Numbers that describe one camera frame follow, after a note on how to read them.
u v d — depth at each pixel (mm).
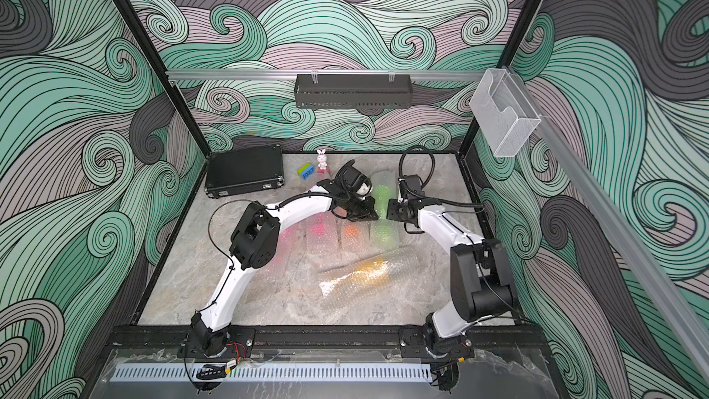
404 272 790
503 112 778
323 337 750
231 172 1185
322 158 1099
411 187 711
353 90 982
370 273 778
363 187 811
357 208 833
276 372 697
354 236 856
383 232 856
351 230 876
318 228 879
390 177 1016
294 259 896
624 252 505
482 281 439
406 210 667
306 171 1108
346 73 951
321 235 865
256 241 573
